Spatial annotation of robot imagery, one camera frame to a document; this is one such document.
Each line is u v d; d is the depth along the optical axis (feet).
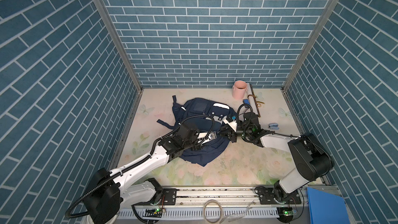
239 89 3.55
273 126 3.24
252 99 3.67
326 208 2.36
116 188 1.31
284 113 3.54
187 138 2.00
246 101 3.66
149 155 1.63
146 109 3.55
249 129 2.37
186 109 3.37
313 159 1.52
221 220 2.19
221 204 2.41
